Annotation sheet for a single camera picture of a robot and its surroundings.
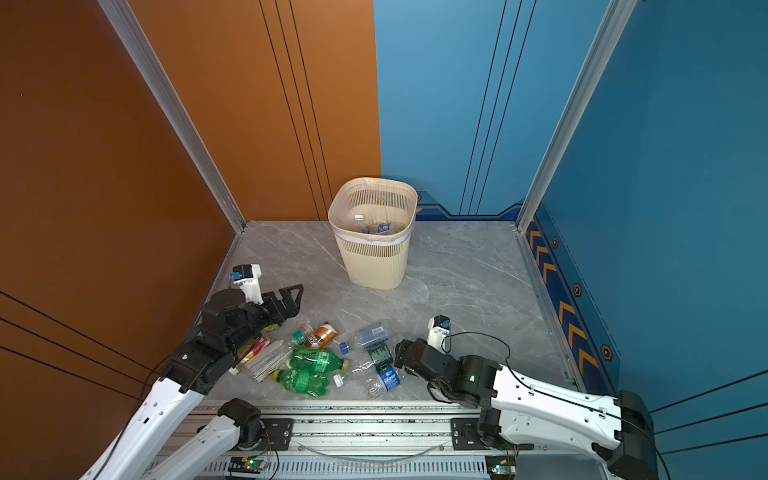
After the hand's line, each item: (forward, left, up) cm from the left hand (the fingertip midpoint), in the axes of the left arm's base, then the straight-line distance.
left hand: (291, 287), depth 72 cm
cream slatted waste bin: (+37, -17, -11) cm, 42 cm away
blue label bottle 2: (-15, -25, -19) cm, 35 cm away
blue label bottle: (+31, -22, -11) cm, 39 cm away
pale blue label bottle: (-3, -19, -19) cm, 27 cm away
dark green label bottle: (-9, -22, -19) cm, 30 cm away
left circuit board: (-33, +10, -26) cm, 44 cm away
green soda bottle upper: (-11, -5, -18) cm, 22 cm away
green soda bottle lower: (-15, -3, -25) cm, 29 cm away
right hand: (-11, -28, -13) cm, 33 cm away
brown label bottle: (-4, -5, -20) cm, 21 cm away
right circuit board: (-33, -52, -27) cm, 67 cm away
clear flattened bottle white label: (-11, +8, -21) cm, 25 cm away
